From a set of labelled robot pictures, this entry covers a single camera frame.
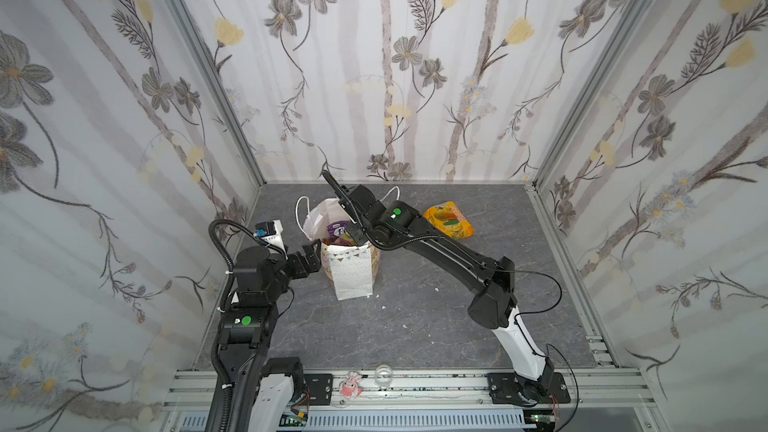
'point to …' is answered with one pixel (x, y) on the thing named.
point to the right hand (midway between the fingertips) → (355, 209)
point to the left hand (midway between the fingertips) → (300, 236)
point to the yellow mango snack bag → (450, 219)
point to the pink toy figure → (350, 388)
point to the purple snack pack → (338, 234)
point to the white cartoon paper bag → (352, 268)
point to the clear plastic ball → (383, 375)
